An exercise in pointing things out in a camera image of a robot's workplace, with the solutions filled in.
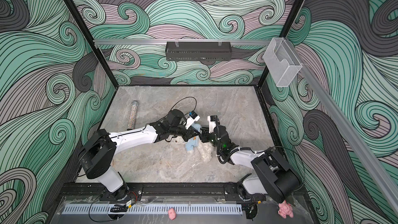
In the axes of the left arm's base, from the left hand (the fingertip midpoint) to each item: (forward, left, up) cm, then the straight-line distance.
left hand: (200, 133), depth 81 cm
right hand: (+4, +1, -3) cm, 5 cm away
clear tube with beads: (+13, +43, -10) cm, 46 cm away
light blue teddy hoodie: (-3, +3, -3) cm, 5 cm away
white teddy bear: (-7, -2, -6) cm, 10 cm away
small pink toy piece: (-34, +12, -9) cm, 37 cm away
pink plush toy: (-32, -37, -7) cm, 50 cm away
